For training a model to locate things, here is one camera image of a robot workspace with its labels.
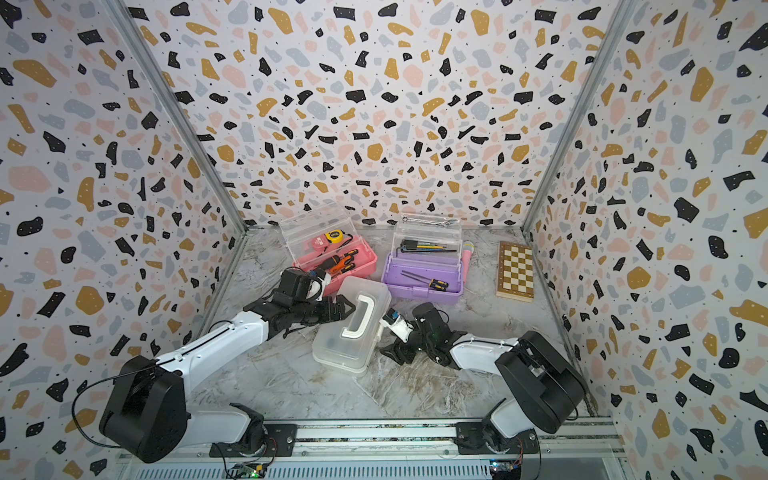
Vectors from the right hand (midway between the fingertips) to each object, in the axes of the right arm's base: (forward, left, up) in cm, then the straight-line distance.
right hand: (390, 341), depth 87 cm
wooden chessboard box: (+28, -43, -3) cm, 51 cm away
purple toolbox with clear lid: (+24, -10, +6) cm, 27 cm away
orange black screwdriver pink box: (+31, +19, -2) cm, 36 cm away
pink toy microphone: (+35, -26, -1) cm, 44 cm away
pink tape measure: (+34, +27, +5) cm, 43 cm away
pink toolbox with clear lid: (+36, +34, +9) cm, 50 cm away
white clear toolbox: (-4, +11, +5) cm, 13 cm away
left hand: (+5, +12, +8) cm, 15 cm away
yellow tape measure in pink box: (+36, +21, +6) cm, 42 cm away
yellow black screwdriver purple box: (+23, -13, -3) cm, 27 cm away
